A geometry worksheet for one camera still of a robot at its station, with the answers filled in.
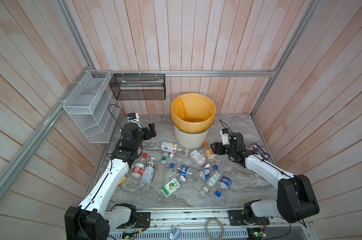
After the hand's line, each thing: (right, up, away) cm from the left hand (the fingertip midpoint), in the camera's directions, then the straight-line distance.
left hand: (147, 128), depth 78 cm
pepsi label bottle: (+42, -30, +2) cm, 52 cm away
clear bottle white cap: (+18, -19, +12) cm, 29 cm away
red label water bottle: (-7, -25, +6) cm, 26 cm away
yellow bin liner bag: (+26, +11, +23) cm, 36 cm away
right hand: (+40, -10, +12) cm, 43 cm away
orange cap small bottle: (+36, -15, +15) cm, 42 cm away
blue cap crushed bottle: (+29, -28, +9) cm, 42 cm away
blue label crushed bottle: (+19, -25, +8) cm, 32 cm away
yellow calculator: (-17, -31, +8) cm, 36 cm away
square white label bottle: (+29, -19, +15) cm, 37 cm away
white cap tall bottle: (-1, -27, +6) cm, 27 cm away
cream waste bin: (+25, -8, +14) cm, 29 cm away
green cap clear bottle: (+5, -27, +12) cm, 30 cm away
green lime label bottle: (+14, -32, +4) cm, 35 cm away
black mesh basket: (-12, +30, +27) cm, 42 cm away
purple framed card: (+70, -14, +20) cm, 74 cm away
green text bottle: (+37, -28, +4) cm, 46 cm away
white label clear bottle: (+11, -12, +17) cm, 23 cm away
